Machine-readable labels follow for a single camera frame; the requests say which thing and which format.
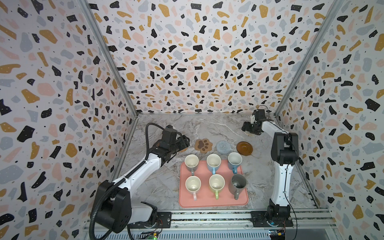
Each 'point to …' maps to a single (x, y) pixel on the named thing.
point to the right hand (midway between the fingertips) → (246, 125)
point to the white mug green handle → (216, 183)
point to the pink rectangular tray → (205, 197)
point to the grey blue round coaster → (223, 147)
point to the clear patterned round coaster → (247, 133)
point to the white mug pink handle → (192, 184)
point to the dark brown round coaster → (244, 148)
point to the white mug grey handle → (191, 162)
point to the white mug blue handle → (213, 161)
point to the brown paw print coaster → (203, 145)
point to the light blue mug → (234, 160)
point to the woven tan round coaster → (183, 150)
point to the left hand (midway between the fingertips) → (186, 138)
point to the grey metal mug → (237, 184)
